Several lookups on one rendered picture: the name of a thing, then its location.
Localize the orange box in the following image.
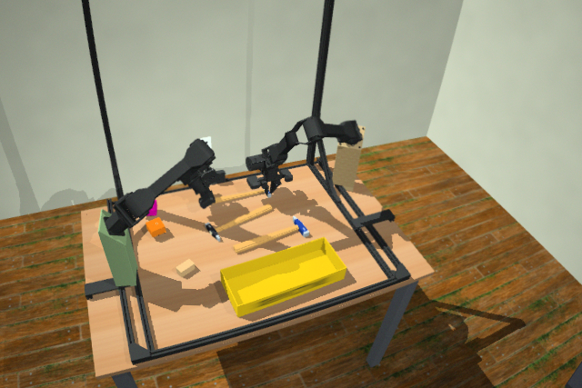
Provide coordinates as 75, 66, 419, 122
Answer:
146, 217, 166, 237

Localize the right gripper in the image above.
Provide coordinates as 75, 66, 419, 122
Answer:
189, 176, 216, 209

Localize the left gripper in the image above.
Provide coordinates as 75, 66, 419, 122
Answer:
246, 167, 293, 195

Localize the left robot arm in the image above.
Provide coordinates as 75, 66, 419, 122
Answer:
246, 116, 363, 174

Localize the tan wooden block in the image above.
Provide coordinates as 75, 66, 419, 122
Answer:
176, 259, 195, 277

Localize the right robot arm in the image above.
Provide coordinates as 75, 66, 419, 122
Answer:
103, 138, 219, 236

